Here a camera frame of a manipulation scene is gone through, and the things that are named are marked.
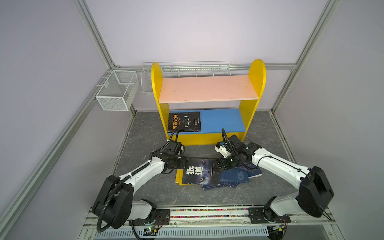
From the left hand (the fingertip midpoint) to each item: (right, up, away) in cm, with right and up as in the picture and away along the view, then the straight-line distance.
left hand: (184, 165), depth 86 cm
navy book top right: (+38, -4, -2) cm, 39 cm away
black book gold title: (0, +26, +8) cm, 27 cm away
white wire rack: (-1, +59, +8) cm, 59 cm away
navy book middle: (+28, -5, -2) cm, 29 cm away
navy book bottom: (+12, -10, -5) cm, 17 cm away
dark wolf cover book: (+10, -3, -3) cm, 11 cm away
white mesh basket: (-45, +46, +12) cm, 66 cm away
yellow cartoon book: (-3, -7, -2) cm, 8 cm away
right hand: (+20, 0, -5) cm, 20 cm away
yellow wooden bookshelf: (+20, +23, +8) cm, 31 cm away
